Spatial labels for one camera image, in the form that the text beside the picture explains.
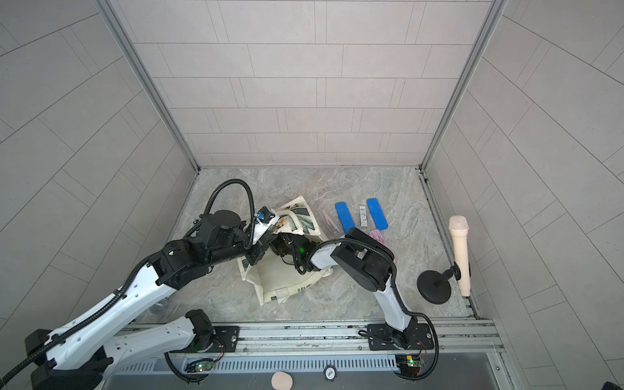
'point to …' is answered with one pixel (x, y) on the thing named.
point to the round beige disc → (281, 381)
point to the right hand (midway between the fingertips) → (261, 237)
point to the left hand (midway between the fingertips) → (281, 235)
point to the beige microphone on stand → (432, 285)
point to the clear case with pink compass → (330, 222)
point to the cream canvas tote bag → (273, 280)
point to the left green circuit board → (200, 366)
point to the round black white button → (330, 373)
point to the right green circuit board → (409, 366)
